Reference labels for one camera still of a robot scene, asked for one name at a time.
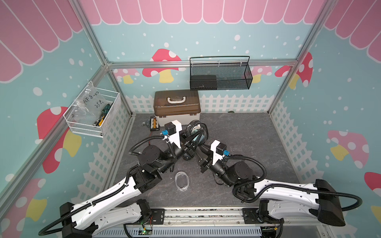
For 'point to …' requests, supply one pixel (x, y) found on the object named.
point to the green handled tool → (104, 112)
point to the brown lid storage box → (177, 104)
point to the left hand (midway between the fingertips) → (201, 132)
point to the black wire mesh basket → (220, 73)
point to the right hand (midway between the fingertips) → (194, 146)
